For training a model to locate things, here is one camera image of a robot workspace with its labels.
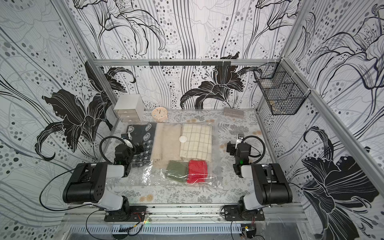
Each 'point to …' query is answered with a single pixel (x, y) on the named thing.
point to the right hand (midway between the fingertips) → (240, 140)
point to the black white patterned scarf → (143, 133)
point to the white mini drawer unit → (130, 108)
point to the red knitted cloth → (197, 171)
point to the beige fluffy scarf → (165, 144)
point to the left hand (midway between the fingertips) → (137, 142)
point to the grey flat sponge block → (234, 112)
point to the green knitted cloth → (177, 171)
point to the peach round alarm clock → (160, 114)
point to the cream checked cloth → (199, 145)
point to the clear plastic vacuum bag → (147, 175)
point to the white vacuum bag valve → (182, 139)
